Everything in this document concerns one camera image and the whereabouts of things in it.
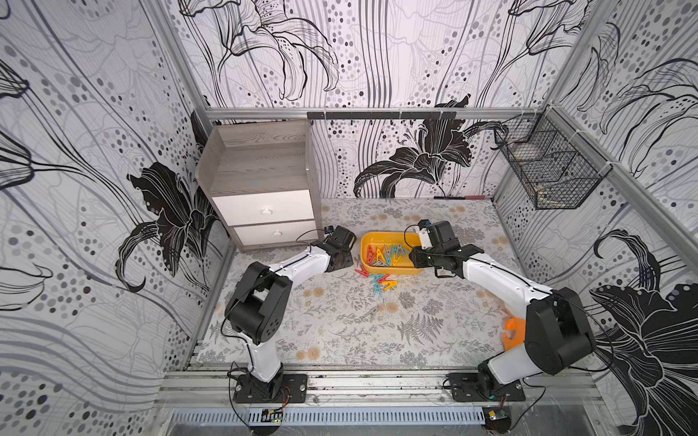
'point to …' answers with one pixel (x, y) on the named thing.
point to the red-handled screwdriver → (471, 197)
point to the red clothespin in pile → (363, 272)
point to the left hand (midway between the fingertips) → (344, 263)
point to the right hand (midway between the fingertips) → (415, 251)
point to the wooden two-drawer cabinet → (262, 178)
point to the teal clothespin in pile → (377, 285)
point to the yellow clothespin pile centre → (390, 284)
